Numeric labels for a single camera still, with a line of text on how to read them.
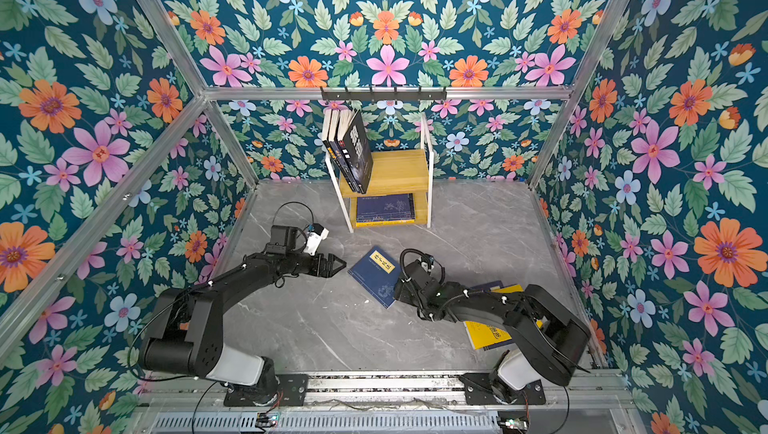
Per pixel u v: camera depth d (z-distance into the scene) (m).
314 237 0.83
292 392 0.74
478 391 0.72
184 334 0.44
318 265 0.80
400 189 0.91
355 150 0.82
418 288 0.67
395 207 1.01
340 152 0.77
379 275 0.94
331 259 0.81
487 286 0.89
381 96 0.91
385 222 1.01
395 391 0.75
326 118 0.80
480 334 0.80
